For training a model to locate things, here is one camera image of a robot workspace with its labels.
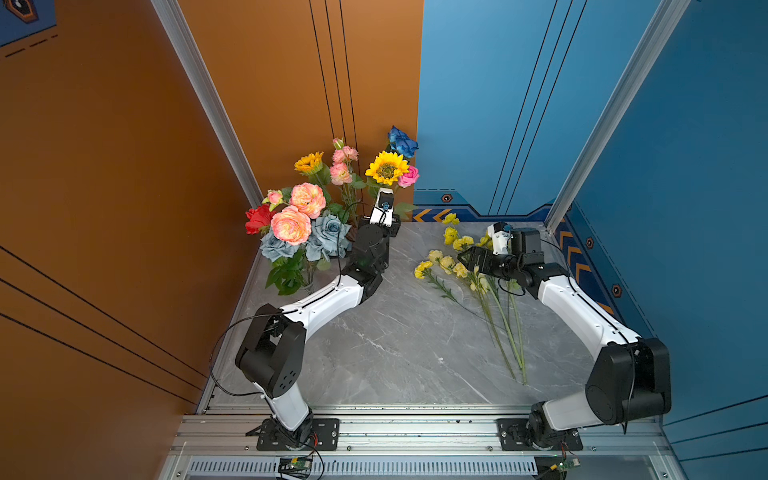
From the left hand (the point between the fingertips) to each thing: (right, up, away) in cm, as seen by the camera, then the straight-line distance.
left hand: (379, 195), depth 78 cm
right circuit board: (+42, -66, -8) cm, 78 cm away
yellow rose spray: (+32, -26, +21) cm, 47 cm away
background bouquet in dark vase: (-8, +1, +11) cm, 14 cm away
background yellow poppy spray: (+25, -8, +31) cm, 41 cm away
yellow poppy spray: (+38, -30, +19) cm, 52 cm away
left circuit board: (-20, -67, -6) cm, 70 cm away
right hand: (+26, -17, +8) cm, 32 cm away
